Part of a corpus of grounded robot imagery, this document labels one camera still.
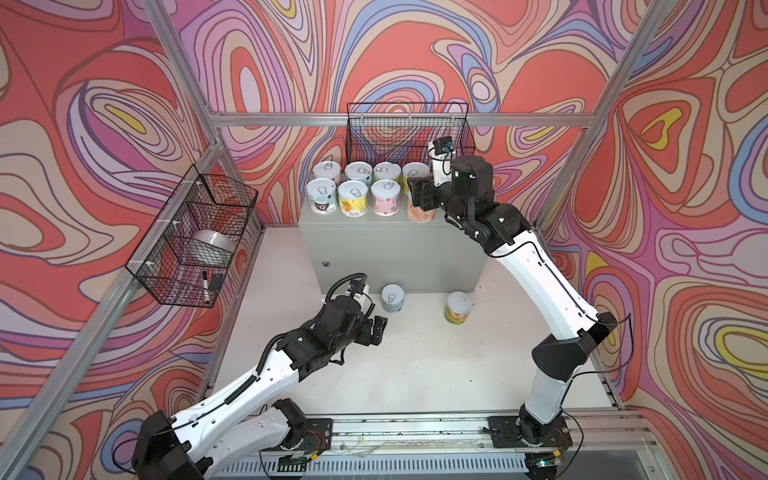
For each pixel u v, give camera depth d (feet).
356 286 2.13
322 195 2.35
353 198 2.33
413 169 2.55
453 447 2.36
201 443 1.32
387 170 2.56
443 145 1.82
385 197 2.35
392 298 3.04
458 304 2.90
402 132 2.99
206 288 2.36
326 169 2.57
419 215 2.36
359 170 2.53
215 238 2.41
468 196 1.62
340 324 1.84
